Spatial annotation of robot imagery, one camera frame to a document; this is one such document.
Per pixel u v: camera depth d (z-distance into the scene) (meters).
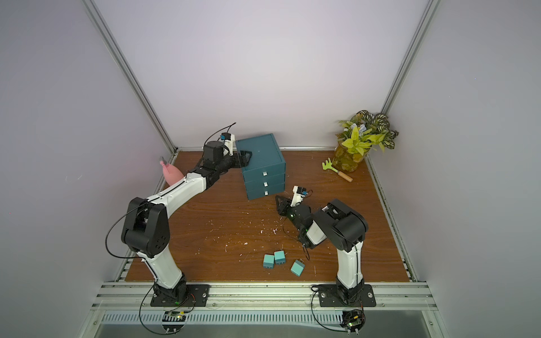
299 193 0.84
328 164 1.13
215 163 0.71
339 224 0.52
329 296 0.73
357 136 0.90
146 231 0.48
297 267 0.78
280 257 0.80
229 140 0.81
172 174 0.99
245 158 0.83
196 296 0.73
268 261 0.79
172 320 0.72
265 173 0.85
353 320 0.70
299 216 0.73
